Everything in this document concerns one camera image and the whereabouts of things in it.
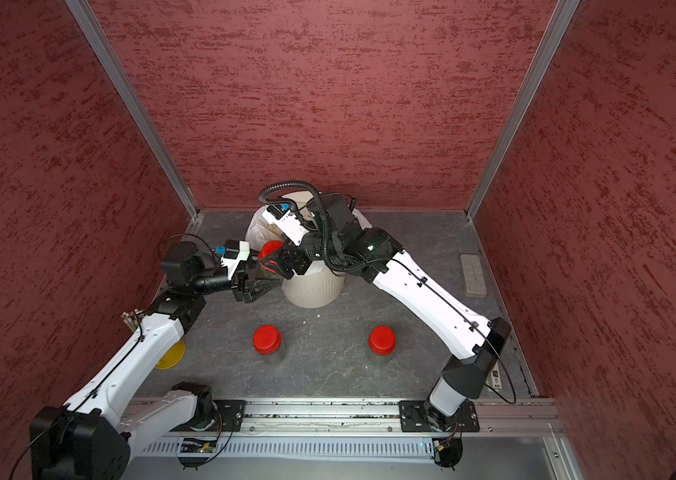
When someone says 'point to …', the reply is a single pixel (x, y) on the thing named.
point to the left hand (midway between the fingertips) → (275, 273)
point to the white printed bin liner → (260, 231)
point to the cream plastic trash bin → (312, 285)
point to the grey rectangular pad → (473, 274)
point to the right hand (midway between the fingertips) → (276, 254)
